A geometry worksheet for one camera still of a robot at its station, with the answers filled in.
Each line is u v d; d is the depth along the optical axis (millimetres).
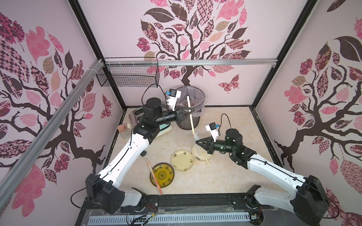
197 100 1002
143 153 899
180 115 566
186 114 627
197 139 685
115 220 696
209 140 669
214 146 657
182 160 885
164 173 840
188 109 632
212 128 657
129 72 945
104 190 375
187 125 1004
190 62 926
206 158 890
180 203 745
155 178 813
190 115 639
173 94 574
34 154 482
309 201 406
